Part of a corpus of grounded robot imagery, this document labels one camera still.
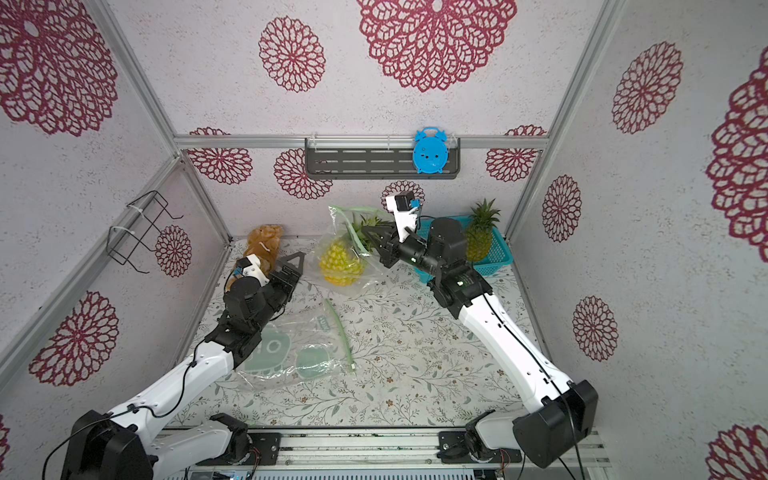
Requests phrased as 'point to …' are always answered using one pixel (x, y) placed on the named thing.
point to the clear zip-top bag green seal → (295, 351)
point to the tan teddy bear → (263, 242)
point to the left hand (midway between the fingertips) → (301, 263)
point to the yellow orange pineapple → (342, 260)
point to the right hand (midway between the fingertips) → (363, 225)
